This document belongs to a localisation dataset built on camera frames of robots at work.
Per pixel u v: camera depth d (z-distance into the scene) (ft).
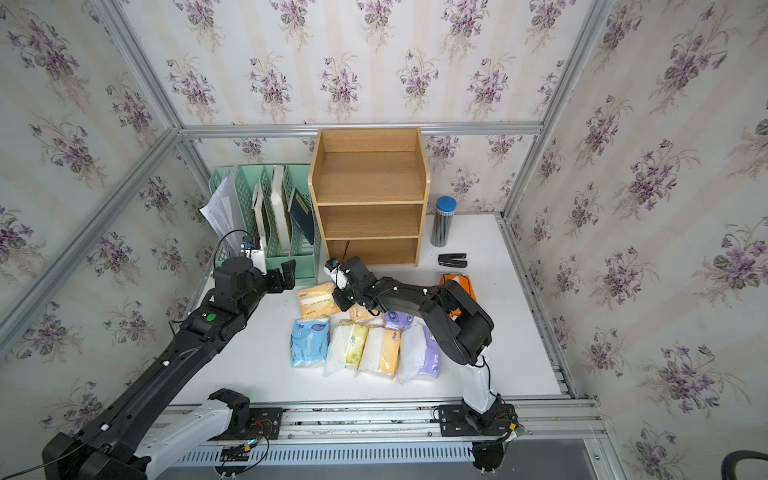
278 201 2.96
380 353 2.61
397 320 2.83
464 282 3.06
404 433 2.38
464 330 1.64
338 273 2.58
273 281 2.23
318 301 2.97
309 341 2.68
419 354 2.56
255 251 2.12
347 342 2.69
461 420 2.18
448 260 3.43
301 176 3.34
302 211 3.53
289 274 2.27
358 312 2.95
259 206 3.10
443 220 3.30
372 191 2.68
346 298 2.63
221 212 2.80
